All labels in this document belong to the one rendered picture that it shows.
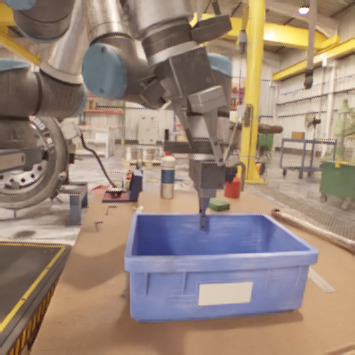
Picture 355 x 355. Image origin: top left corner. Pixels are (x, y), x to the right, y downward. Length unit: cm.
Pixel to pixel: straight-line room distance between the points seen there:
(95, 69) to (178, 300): 40
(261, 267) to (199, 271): 9
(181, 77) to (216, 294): 31
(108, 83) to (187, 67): 17
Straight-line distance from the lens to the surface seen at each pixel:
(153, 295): 38
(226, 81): 49
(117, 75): 44
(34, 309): 74
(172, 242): 55
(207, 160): 48
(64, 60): 91
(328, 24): 1593
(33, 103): 90
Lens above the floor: 76
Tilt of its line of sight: 10 degrees down
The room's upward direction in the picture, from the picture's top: 3 degrees clockwise
